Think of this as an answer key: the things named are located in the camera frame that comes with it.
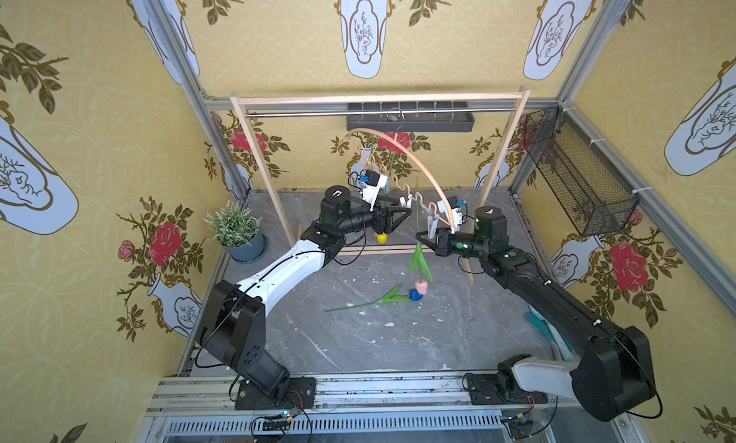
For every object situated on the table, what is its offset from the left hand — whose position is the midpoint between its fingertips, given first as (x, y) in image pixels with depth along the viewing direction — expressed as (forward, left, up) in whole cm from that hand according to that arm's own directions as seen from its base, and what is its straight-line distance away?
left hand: (408, 209), depth 74 cm
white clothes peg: (+2, 0, 0) cm, 2 cm away
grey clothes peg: (-6, -5, +1) cm, 7 cm away
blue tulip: (-11, -4, -28) cm, 30 cm away
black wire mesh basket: (+8, -55, -4) cm, 56 cm away
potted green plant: (+7, +51, -17) cm, 54 cm away
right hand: (-5, -2, -7) cm, 9 cm away
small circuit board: (-42, +33, -33) cm, 63 cm away
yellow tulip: (+5, +6, -20) cm, 22 cm away
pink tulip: (-9, -3, -11) cm, 14 cm away
